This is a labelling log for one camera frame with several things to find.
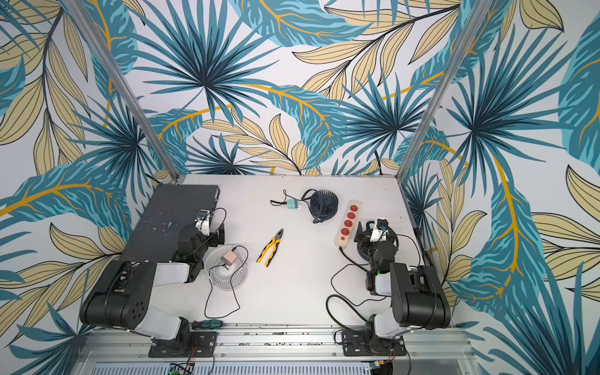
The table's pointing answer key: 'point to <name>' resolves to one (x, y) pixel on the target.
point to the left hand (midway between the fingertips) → (211, 224)
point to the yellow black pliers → (275, 241)
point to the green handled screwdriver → (209, 324)
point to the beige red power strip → (348, 223)
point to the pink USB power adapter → (229, 258)
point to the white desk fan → (227, 266)
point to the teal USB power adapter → (292, 204)
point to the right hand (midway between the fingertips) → (359, 222)
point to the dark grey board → (173, 206)
